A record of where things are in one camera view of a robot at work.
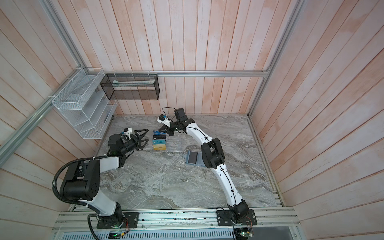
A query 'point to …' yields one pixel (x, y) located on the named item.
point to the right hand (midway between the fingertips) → (160, 129)
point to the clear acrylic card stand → (173, 143)
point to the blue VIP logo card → (157, 132)
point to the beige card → (159, 147)
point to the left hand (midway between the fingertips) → (149, 136)
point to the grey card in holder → (192, 157)
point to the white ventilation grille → (205, 235)
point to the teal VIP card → (159, 141)
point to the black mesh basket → (131, 86)
